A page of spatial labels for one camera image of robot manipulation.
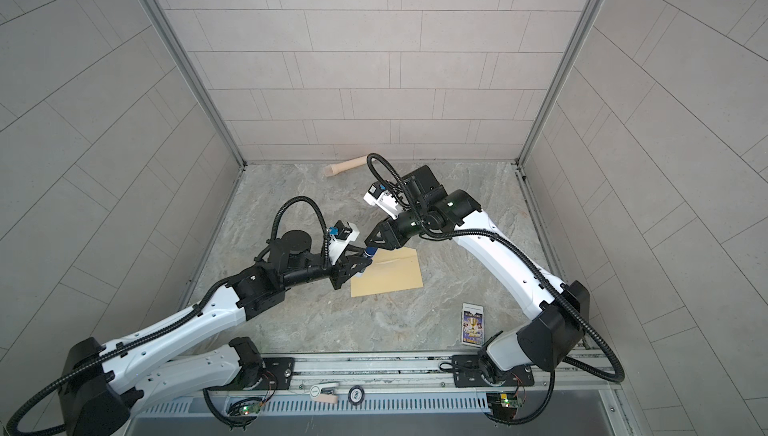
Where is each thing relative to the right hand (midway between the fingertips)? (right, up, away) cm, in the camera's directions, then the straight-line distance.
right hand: (371, 242), depth 67 cm
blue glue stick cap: (0, -2, 0) cm, 2 cm away
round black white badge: (-4, -36, +1) cm, 36 cm away
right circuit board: (+30, -38, +1) cm, 49 cm away
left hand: (0, -4, +2) cm, 4 cm away
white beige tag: (-13, -34, 0) cm, 37 cm away
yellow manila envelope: (+4, -13, +22) cm, 25 cm away
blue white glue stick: (-1, -3, 0) cm, 3 cm away
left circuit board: (-27, -36, -2) cm, 45 cm away
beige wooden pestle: (-17, +20, +44) cm, 52 cm away
